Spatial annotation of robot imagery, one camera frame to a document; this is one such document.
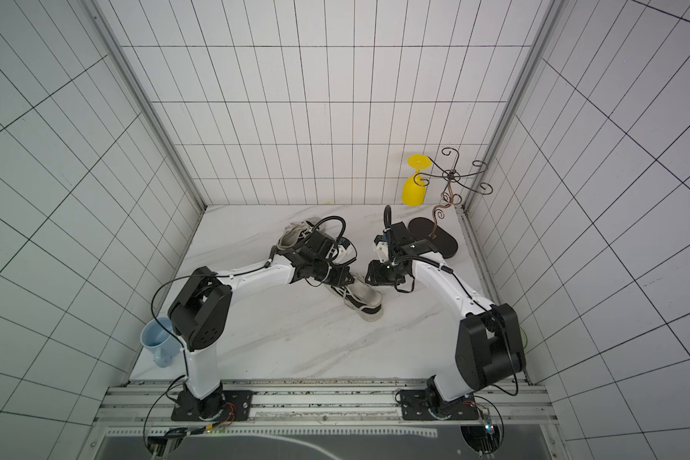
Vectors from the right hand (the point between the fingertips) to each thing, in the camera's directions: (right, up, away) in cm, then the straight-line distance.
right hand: (373, 273), depth 86 cm
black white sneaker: (-28, +12, +18) cm, 35 cm away
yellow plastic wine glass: (+14, +28, +8) cm, 33 cm away
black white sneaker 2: (-4, -7, -1) cm, 8 cm away
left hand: (-8, -4, +1) cm, 9 cm away
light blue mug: (-65, -19, -3) cm, 68 cm away
